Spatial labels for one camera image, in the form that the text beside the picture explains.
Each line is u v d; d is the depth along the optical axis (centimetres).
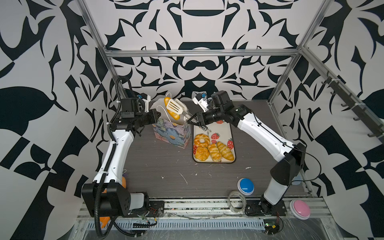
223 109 59
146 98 70
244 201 74
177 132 81
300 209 73
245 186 79
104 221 70
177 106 73
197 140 96
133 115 58
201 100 67
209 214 73
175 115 75
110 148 47
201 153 89
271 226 71
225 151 89
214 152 89
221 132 102
